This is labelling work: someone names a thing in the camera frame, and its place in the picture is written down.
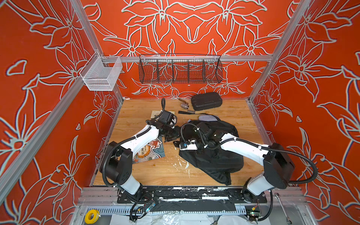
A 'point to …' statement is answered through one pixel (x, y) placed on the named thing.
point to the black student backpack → (216, 161)
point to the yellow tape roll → (91, 216)
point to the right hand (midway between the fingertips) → (186, 146)
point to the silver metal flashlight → (185, 105)
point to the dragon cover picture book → (154, 149)
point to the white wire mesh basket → (98, 78)
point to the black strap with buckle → (190, 112)
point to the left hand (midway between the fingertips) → (182, 134)
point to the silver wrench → (289, 221)
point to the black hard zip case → (206, 101)
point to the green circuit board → (253, 212)
